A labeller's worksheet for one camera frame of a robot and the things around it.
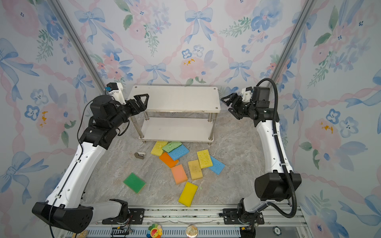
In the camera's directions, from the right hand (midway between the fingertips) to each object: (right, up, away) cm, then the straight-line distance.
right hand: (224, 102), depth 74 cm
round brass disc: (-16, -61, -4) cm, 64 cm away
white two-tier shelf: (-28, -1, +47) cm, 55 cm away
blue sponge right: (-1, -37, +16) cm, 40 cm away
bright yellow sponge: (-8, -32, +18) cm, 37 cm away
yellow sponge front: (-18, -49, +6) cm, 52 cm away
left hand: (-38, +2, -9) cm, 39 cm away
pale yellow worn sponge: (-14, -37, +14) cm, 42 cm away
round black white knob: (+24, -62, -4) cm, 66 cm away
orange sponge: (-32, -32, +19) cm, 49 cm away
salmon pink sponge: (-24, -40, +12) cm, 48 cm away
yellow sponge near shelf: (-39, -27, +24) cm, 53 cm away
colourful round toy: (-33, -61, -5) cm, 69 cm away
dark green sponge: (-50, -44, +12) cm, 68 cm away
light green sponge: (-29, -24, +22) cm, 44 cm away
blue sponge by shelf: (-25, -29, +20) cm, 43 cm away
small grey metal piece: (-50, -31, +21) cm, 62 cm away
